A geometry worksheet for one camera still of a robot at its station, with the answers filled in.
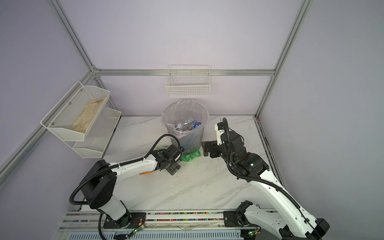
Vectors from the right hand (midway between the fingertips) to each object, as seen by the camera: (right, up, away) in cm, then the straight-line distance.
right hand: (209, 141), depth 68 cm
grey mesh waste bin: (-8, -2, +20) cm, 22 cm away
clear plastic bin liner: (-14, +14, +30) cm, 36 cm away
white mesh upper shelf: (-69, +12, +9) cm, 71 cm away
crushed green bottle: (-11, -12, +24) cm, 29 cm away
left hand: (-23, -15, +20) cm, 34 cm away
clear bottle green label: (-23, -4, +1) cm, 24 cm away
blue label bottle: (-7, +7, +27) cm, 29 cm away
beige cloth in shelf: (-65, +10, +9) cm, 67 cm away
